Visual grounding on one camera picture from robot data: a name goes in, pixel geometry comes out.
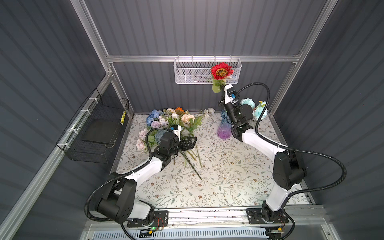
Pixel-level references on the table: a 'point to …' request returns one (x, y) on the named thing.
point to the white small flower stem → (208, 111)
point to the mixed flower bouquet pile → (160, 121)
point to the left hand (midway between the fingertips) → (192, 139)
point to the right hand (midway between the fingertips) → (224, 85)
